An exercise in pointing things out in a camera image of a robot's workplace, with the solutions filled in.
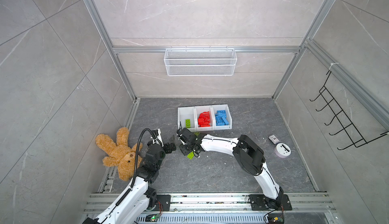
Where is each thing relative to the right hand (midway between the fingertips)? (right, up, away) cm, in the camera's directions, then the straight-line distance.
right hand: (183, 147), depth 93 cm
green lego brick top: (+2, +14, +8) cm, 16 cm away
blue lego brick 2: (+25, +14, +8) cm, 30 cm away
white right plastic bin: (+26, +25, +13) cm, 38 cm away
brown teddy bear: (-34, -1, -12) cm, 36 cm away
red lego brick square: (+13, +17, +7) cm, 22 cm away
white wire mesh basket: (+11, +56, +7) cm, 57 cm away
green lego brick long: (+8, +8, +5) cm, 12 cm away
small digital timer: (+58, +5, +2) cm, 58 cm away
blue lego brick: (+25, +19, +12) cm, 34 cm away
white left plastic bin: (+1, +18, +17) cm, 25 cm away
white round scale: (+59, -1, -5) cm, 60 cm away
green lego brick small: (+5, -4, -3) cm, 7 cm away
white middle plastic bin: (+11, +24, +11) cm, 29 cm away
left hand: (-9, +10, -11) cm, 18 cm away
